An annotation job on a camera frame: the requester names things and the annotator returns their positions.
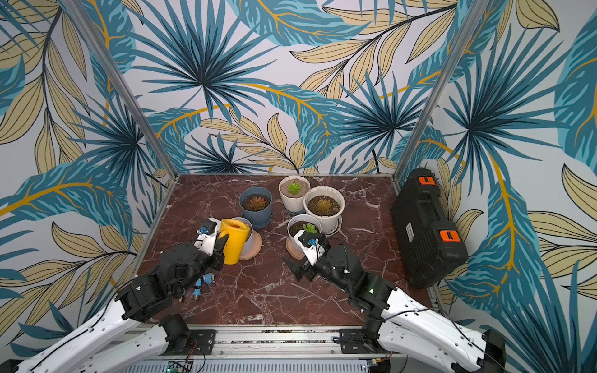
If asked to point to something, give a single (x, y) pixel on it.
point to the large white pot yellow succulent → (325, 203)
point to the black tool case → (430, 243)
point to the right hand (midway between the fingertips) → (296, 245)
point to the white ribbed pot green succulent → (292, 189)
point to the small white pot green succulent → (307, 222)
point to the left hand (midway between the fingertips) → (224, 239)
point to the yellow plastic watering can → (237, 231)
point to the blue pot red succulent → (256, 203)
